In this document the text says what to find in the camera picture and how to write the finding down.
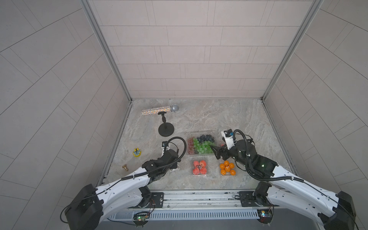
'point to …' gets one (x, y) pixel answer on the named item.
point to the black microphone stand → (165, 129)
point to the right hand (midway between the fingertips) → (215, 143)
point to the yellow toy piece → (137, 152)
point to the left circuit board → (141, 218)
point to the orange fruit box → (227, 167)
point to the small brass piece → (125, 166)
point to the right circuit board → (266, 216)
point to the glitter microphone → (173, 108)
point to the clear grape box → (199, 143)
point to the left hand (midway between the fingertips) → (176, 157)
